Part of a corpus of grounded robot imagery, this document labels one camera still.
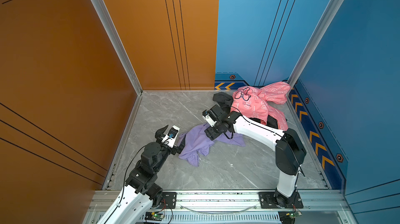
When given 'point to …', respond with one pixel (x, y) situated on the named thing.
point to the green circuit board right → (292, 214)
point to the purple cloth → (195, 141)
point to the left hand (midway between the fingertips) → (175, 129)
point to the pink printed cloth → (253, 102)
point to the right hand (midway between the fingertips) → (210, 130)
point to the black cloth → (225, 100)
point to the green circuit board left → (154, 216)
